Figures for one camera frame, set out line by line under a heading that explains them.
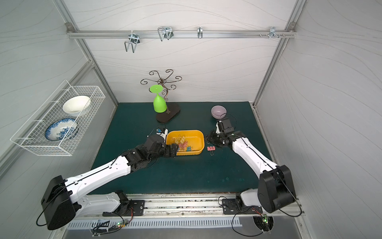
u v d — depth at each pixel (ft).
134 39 2.57
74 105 2.39
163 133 2.32
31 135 1.86
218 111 3.66
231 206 2.40
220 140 2.34
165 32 2.47
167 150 2.30
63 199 1.27
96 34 2.57
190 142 3.24
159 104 2.93
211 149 3.05
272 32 2.51
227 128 2.17
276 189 1.36
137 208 2.41
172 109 3.79
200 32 2.38
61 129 2.13
